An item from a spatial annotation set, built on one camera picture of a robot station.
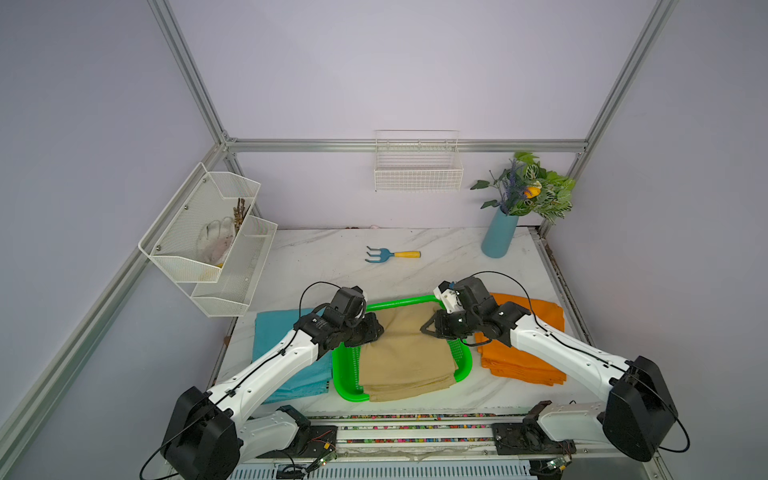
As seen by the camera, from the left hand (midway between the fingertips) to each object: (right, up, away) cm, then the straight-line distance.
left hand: (379, 332), depth 80 cm
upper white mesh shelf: (-48, +26, -4) cm, 55 cm away
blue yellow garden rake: (+1, +22, +33) cm, 40 cm away
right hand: (+13, 0, 0) cm, 13 cm away
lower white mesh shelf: (-47, +9, +11) cm, 49 cm away
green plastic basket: (-10, -9, +5) cm, 14 cm away
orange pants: (+34, -8, +3) cm, 35 cm away
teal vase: (+41, +29, +23) cm, 56 cm away
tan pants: (+7, -5, -7) cm, 11 cm away
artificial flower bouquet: (+42, +41, +4) cm, 58 cm away
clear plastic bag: (-43, +25, -2) cm, 50 cm away
